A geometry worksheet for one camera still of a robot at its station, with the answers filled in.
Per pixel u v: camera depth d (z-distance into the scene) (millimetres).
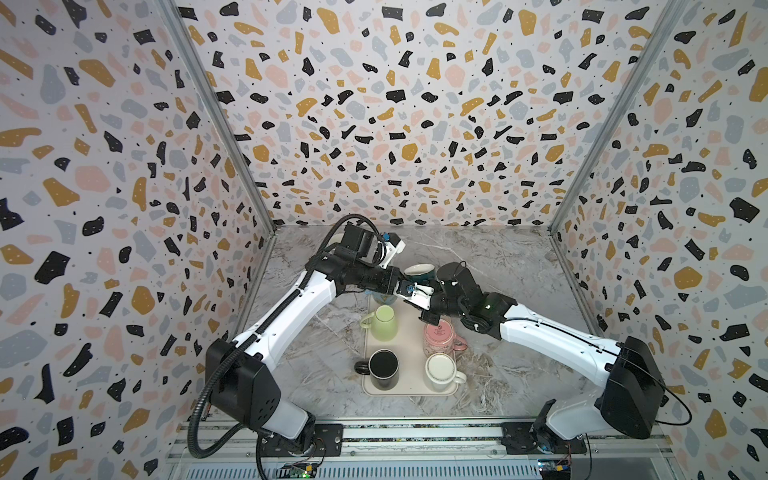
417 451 732
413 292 650
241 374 399
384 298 959
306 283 513
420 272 763
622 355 448
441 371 786
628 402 406
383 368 768
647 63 784
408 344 906
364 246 631
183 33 718
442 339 798
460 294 595
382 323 842
